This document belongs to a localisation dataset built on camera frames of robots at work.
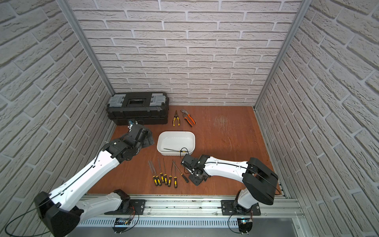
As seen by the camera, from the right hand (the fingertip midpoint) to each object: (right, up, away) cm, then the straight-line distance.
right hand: (199, 177), depth 82 cm
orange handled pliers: (-8, +35, +28) cm, 45 cm away
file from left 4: (-14, -1, +1) cm, 14 cm away
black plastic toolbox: (-31, +41, +13) cm, 53 cm away
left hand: (-29, +25, -6) cm, 39 cm away
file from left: (-23, +2, +3) cm, 23 cm away
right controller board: (+22, -18, -12) cm, 31 cm away
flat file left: (-23, -1, -1) cm, 23 cm away
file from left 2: (-20, +1, +1) cm, 20 cm away
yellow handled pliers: (-18, +36, +31) cm, 51 cm away
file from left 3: (-17, 0, +1) cm, 17 cm away
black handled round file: (-10, +1, +1) cm, 10 cm away
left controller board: (-40, -18, -10) cm, 45 cm away
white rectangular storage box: (-15, +17, +16) cm, 28 cm away
